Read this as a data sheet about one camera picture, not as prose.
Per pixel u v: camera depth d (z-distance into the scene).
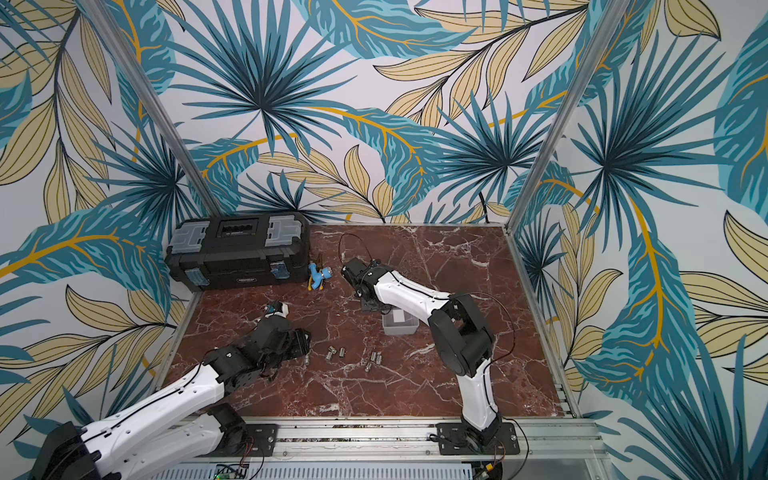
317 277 1.01
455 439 0.74
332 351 0.87
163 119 0.87
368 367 0.85
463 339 0.50
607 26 0.70
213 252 0.91
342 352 0.87
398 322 0.93
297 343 0.72
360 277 0.72
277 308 0.73
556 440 0.76
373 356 0.86
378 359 0.86
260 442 0.73
